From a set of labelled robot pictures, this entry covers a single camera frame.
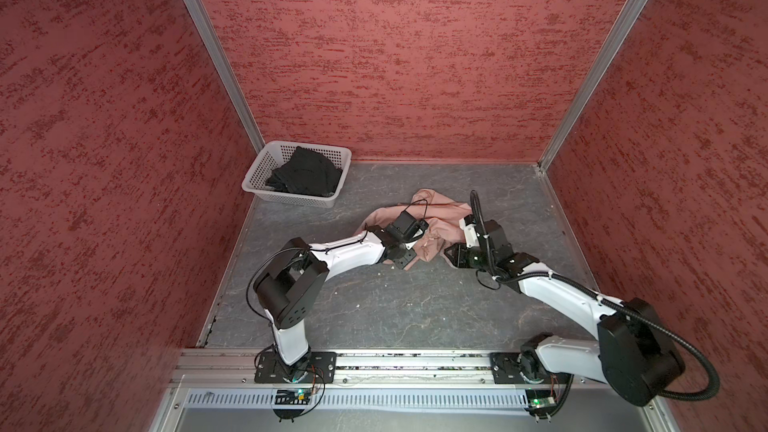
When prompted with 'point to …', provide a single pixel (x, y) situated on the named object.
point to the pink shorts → (443, 218)
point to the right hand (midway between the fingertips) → (446, 258)
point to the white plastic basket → (273, 154)
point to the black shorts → (306, 173)
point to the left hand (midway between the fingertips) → (400, 253)
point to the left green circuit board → (293, 397)
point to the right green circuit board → (540, 398)
